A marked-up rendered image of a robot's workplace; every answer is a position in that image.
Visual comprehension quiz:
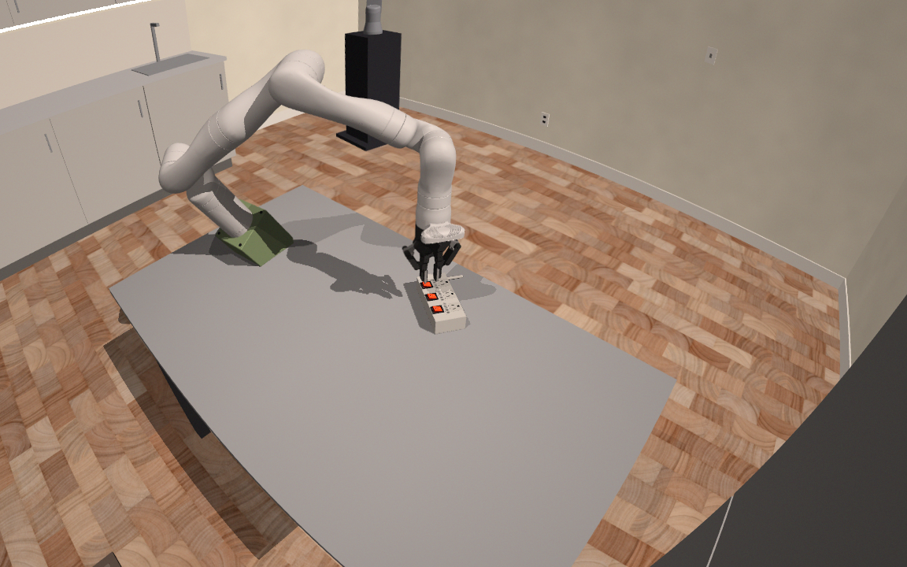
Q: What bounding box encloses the beige power strip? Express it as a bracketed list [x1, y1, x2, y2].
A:
[416, 273, 466, 334]

